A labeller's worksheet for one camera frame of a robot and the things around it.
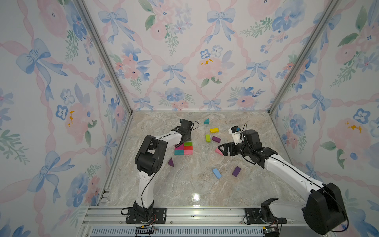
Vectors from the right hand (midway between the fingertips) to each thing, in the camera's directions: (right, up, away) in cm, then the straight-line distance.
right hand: (225, 144), depth 84 cm
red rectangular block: (-22, -4, +14) cm, 26 cm away
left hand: (-23, +5, +20) cm, 31 cm away
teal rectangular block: (-28, -6, +12) cm, 31 cm away
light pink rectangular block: (-21, -7, +13) cm, 26 cm away
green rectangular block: (-22, -2, +17) cm, 27 cm away
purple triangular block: (-32, -12, +7) cm, 35 cm away
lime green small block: (-7, +2, +20) cm, 22 cm away
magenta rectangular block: (-25, -1, +8) cm, 27 cm away
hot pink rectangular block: (-27, -4, +13) cm, 30 cm away
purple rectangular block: (+8, -17, +5) cm, 19 cm away
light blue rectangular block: (-4, -18, +4) cm, 19 cm away
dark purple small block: (-1, +1, +20) cm, 20 cm away
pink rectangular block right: (-5, -3, -5) cm, 7 cm away
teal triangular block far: (-8, +14, +30) cm, 34 cm away
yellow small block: (-3, +7, +24) cm, 25 cm away
